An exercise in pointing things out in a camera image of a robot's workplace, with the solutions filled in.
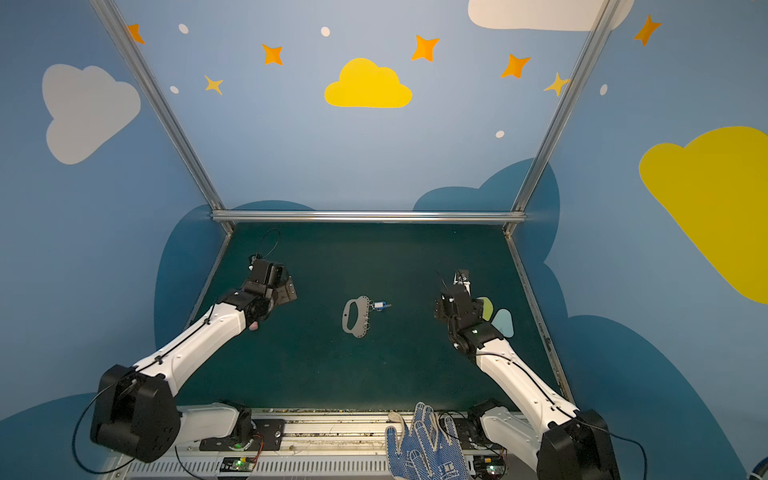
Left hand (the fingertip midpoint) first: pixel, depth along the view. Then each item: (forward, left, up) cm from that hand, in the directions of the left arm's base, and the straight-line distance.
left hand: (279, 288), depth 87 cm
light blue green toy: (-4, -69, -11) cm, 70 cm away
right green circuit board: (-41, -58, -14) cm, 72 cm away
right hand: (-2, -53, +1) cm, 53 cm away
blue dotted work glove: (-39, -43, -12) cm, 59 cm away
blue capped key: (+2, -30, -13) cm, 33 cm away
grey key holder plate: (-5, -24, -13) cm, 28 cm away
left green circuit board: (-42, +4, -14) cm, 44 cm away
